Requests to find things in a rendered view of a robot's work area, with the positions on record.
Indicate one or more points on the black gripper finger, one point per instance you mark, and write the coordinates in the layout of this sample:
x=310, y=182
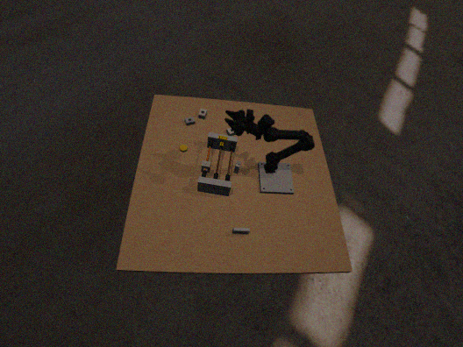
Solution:
x=233, y=115
x=234, y=124

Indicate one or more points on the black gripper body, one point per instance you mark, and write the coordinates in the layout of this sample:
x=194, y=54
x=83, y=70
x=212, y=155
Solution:
x=243, y=126

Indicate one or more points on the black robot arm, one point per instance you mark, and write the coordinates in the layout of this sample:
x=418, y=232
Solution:
x=270, y=134

